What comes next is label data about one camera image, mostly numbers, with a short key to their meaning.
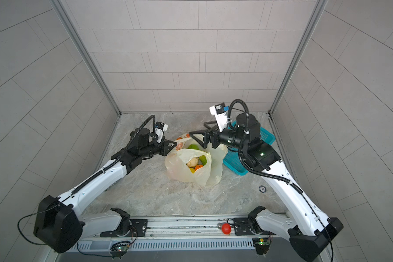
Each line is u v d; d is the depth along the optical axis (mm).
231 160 829
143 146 607
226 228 683
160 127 681
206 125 619
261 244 679
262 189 825
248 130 428
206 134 496
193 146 936
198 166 869
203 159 888
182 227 723
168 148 683
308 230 359
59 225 377
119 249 643
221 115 516
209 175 708
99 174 478
